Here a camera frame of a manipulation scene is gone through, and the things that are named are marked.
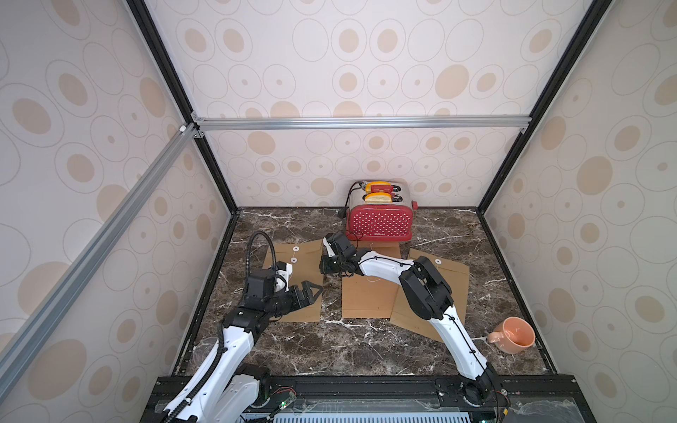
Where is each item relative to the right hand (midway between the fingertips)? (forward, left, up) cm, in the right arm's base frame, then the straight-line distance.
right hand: (314, 272), depth 99 cm
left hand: (-16, -5, +14) cm, 22 cm away
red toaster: (+17, -24, +16) cm, 34 cm away
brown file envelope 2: (-9, -19, -1) cm, 21 cm away
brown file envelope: (+6, +4, 0) cm, 8 cm away
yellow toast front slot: (+20, -23, +21) cm, 37 cm away
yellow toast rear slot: (+25, -20, +22) cm, 38 cm away
